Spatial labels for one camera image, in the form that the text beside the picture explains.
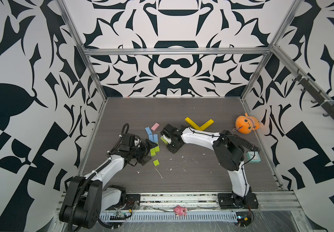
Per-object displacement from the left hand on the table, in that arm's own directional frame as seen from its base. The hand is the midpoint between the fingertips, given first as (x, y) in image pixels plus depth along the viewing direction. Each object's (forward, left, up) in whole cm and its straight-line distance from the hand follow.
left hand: (154, 148), depth 85 cm
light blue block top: (+18, +5, -7) cm, 20 cm away
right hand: (+5, -11, -7) cm, 14 cm away
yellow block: (+21, -27, -7) cm, 35 cm away
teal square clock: (-6, -61, -6) cm, 62 cm away
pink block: (+19, 0, -6) cm, 20 cm away
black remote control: (+3, -59, -6) cm, 59 cm away
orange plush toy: (+13, -58, +2) cm, 60 cm away
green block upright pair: (+1, +1, -7) cm, 7 cm away
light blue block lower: (+10, +1, -6) cm, 12 cm away
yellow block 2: (+20, -37, -7) cm, 42 cm away
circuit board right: (-35, -44, -9) cm, 56 cm away
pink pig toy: (-31, -13, -5) cm, 34 cm away
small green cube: (-6, -1, -7) cm, 9 cm away
